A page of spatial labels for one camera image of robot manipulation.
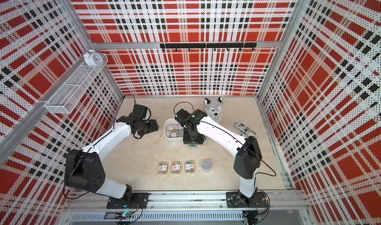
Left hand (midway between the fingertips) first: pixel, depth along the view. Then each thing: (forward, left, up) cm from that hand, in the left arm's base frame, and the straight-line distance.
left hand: (156, 128), depth 89 cm
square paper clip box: (-21, -20, -9) cm, 30 cm away
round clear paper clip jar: (-20, -30, -9) cm, 37 cm away
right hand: (-12, -23, +4) cm, 26 cm away
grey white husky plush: (+10, -35, +6) cm, 37 cm away
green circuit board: (-43, +10, -10) cm, 45 cm away
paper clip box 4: (+5, -7, -9) cm, 12 cm away
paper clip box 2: (-20, -5, -9) cm, 23 cm away
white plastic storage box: (-1, -8, -10) cm, 13 cm away
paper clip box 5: (+5, -12, -9) cm, 16 cm away
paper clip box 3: (-14, -23, +4) cm, 27 cm away
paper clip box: (-21, -13, -9) cm, 26 cm away
